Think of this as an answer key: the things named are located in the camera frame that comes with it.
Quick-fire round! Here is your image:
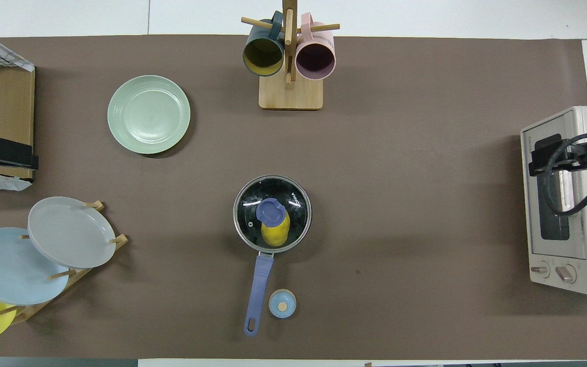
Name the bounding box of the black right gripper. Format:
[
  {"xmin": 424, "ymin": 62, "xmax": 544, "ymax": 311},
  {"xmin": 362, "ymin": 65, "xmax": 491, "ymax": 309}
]
[{"xmin": 528, "ymin": 117, "xmax": 587, "ymax": 179}]

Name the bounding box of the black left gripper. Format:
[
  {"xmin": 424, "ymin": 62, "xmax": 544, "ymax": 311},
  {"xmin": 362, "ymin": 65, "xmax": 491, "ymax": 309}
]
[{"xmin": 0, "ymin": 136, "xmax": 39, "ymax": 172}]

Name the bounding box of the glass lid with blue knob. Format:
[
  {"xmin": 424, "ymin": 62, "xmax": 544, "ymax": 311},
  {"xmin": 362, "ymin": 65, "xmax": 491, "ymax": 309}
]
[{"xmin": 233, "ymin": 175, "xmax": 312, "ymax": 254}]

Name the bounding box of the yellow potato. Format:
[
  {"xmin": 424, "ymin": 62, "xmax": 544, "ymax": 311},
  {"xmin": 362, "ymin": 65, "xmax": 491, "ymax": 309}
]
[{"xmin": 261, "ymin": 212, "xmax": 291, "ymax": 248}]

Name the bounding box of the grey plate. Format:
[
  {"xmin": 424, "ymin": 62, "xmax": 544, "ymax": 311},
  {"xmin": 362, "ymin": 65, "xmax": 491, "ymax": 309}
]
[{"xmin": 28, "ymin": 196, "xmax": 117, "ymax": 269}]

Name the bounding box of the light blue plate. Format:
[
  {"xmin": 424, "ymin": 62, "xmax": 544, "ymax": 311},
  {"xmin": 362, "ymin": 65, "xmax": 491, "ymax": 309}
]
[{"xmin": 0, "ymin": 227, "xmax": 70, "ymax": 306}]

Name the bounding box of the green plate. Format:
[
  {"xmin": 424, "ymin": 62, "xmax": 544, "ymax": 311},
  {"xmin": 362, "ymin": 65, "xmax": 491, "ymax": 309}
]
[{"xmin": 108, "ymin": 75, "xmax": 191, "ymax": 154}]

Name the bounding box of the wooden plate rack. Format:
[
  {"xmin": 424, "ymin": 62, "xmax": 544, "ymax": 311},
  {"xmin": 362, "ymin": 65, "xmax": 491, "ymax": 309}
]
[{"xmin": 0, "ymin": 200, "xmax": 129, "ymax": 326}]

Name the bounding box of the thick dark wooden board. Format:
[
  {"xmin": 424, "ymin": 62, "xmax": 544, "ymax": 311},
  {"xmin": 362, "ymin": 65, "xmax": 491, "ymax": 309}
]
[{"xmin": 0, "ymin": 66, "xmax": 36, "ymax": 180}]

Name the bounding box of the brown table mat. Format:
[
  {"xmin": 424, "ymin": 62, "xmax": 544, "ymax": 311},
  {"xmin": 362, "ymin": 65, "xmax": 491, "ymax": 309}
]
[{"xmin": 0, "ymin": 35, "xmax": 587, "ymax": 360}]

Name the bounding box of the pink mug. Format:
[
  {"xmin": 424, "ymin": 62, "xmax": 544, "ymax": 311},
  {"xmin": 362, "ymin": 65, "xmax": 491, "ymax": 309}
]
[{"xmin": 295, "ymin": 13, "xmax": 336, "ymax": 81}]

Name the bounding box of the wooden mug rack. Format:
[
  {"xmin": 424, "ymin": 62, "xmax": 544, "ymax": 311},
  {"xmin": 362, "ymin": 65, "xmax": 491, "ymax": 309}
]
[{"xmin": 241, "ymin": 0, "xmax": 340, "ymax": 111}]

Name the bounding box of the teal mug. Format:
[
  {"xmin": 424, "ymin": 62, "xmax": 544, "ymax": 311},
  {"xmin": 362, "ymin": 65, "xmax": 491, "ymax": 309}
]
[{"xmin": 243, "ymin": 11, "xmax": 285, "ymax": 77}]

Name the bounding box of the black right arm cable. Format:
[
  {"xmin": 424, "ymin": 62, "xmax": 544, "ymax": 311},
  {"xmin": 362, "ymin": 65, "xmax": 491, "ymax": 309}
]
[{"xmin": 542, "ymin": 132, "xmax": 587, "ymax": 217}]

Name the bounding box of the black wire basket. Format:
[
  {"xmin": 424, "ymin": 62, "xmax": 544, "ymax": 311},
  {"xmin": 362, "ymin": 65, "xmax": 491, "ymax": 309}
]
[{"xmin": 0, "ymin": 43, "xmax": 35, "ymax": 73}]

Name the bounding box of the dark pot with blue handle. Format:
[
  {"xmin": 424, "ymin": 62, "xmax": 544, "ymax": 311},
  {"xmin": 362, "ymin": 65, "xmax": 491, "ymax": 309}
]
[{"xmin": 232, "ymin": 175, "xmax": 312, "ymax": 336}]

